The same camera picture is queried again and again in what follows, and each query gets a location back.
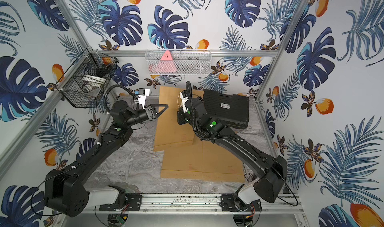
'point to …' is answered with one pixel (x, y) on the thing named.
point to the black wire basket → (85, 83)
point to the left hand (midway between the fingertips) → (166, 104)
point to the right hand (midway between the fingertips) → (180, 107)
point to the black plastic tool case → (233, 110)
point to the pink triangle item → (166, 66)
